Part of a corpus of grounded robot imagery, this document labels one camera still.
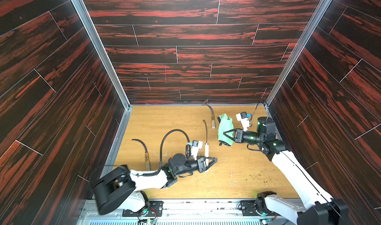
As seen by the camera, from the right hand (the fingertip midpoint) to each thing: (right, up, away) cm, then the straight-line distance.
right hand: (226, 131), depth 75 cm
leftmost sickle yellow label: (-46, -17, +16) cm, 51 cm away
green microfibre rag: (-2, +4, -7) cm, 8 cm away
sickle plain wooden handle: (-11, -9, -6) cm, 16 cm away
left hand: (-6, -14, -7) cm, 17 cm away
